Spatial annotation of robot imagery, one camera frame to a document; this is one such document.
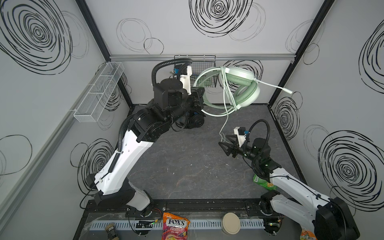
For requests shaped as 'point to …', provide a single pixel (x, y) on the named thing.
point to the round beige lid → (231, 223)
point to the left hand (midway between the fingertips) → (206, 89)
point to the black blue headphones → (195, 120)
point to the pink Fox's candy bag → (174, 227)
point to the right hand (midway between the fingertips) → (221, 140)
